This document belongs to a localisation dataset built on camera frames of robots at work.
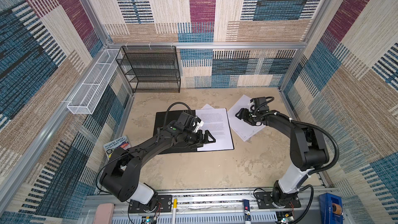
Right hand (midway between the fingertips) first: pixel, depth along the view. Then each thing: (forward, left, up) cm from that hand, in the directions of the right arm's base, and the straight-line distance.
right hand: (240, 117), depth 95 cm
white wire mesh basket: (+15, +89, +13) cm, 92 cm away
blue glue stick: (-47, +4, -5) cm, 47 cm away
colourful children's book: (-11, +69, -5) cm, 70 cm away
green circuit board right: (-50, -12, -8) cm, 52 cm away
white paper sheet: (-4, -4, -7) cm, 10 cm away
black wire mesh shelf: (+37, +58, +10) cm, 69 cm away
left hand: (-18, +19, +6) cm, 27 cm away
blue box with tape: (-47, -30, -1) cm, 56 cm away
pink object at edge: (-46, +68, -4) cm, 82 cm away
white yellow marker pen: (-43, +37, -6) cm, 57 cm away
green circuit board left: (-48, +49, -8) cm, 70 cm away
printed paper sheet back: (+2, +14, -7) cm, 16 cm away
